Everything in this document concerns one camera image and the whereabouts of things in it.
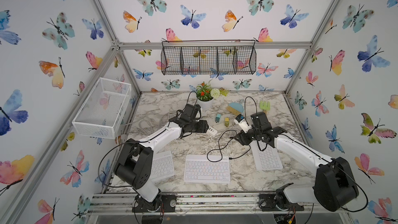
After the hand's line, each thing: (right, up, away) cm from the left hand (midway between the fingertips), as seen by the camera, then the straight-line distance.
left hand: (206, 125), depth 88 cm
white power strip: (+3, -5, +8) cm, 10 cm away
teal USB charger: (+7, +3, +15) cm, 17 cm away
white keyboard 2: (-24, -21, -4) cm, 32 cm away
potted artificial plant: (0, +18, +11) cm, 21 cm away
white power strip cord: (-43, +2, +17) cm, 46 cm away
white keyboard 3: (+33, -19, -1) cm, 38 cm away
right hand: (+18, -4, -3) cm, 19 cm away
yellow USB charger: (+13, +1, +13) cm, 19 cm away
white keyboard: (-5, -23, -4) cm, 24 cm away
